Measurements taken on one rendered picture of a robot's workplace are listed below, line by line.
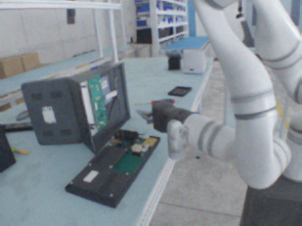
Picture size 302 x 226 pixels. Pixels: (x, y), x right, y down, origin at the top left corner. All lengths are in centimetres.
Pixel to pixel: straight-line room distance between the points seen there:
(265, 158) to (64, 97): 51
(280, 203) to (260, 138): 40
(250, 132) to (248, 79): 8
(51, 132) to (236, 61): 55
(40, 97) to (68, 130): 13
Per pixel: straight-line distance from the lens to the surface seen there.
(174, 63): 147
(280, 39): 43
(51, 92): 63
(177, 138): 41
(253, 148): 35
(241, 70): 33
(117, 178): 46
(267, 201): 70
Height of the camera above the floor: 133
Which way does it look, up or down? 22 degrees down
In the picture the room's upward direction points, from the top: 5 degrees counter-clockwise
